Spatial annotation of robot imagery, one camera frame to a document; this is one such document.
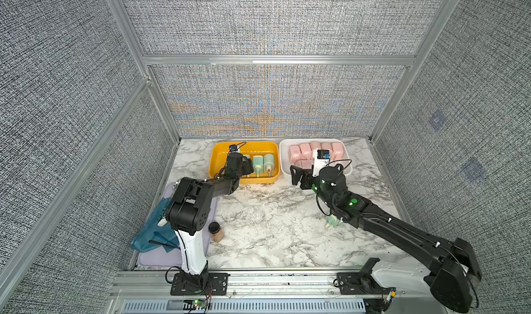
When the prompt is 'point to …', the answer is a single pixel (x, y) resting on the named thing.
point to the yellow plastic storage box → (218, 151)
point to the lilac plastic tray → (162, 258)
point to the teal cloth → (151, 231)
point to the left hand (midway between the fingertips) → (249, 159)
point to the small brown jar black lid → (217, 233)
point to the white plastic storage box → (284, 152)
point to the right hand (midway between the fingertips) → (301, 162)
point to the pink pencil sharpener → (338, 151)
